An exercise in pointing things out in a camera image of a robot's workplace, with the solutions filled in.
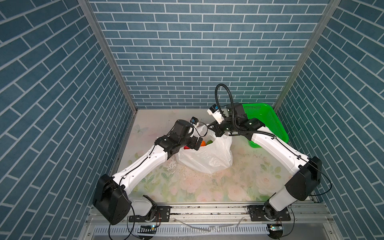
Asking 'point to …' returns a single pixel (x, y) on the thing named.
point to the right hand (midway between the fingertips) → (207, 124)
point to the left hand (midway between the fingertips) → (195, 135)
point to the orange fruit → (203, 143)
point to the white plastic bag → (215, 156)
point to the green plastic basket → (269, 118)
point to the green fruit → (209, 142)
